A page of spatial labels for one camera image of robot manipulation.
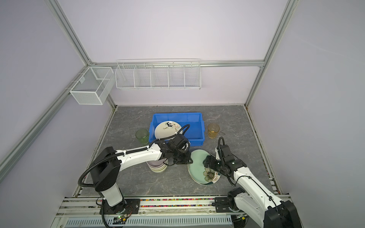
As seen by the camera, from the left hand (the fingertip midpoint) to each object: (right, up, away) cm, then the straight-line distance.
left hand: (192, 164), depth 80 cm
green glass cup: (-35, +15, +22) cm, 45 cm away
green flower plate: (+3, -4, +1) cm, 5 cm away
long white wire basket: (-22, +60, +26) cm, 69 cm away
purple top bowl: (-20, +1, -2) cm, 20 cm away
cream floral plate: (-18, +19, +24) cm, 36 cm away
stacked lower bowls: (-19, -2, -2) cm, 19 cm away
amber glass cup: (+16, +19, +24) cm, 34 cm away
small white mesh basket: (-71, +50, +22) cm, 89 cm away
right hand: (+10, -2, +4) cm, 11 cm away
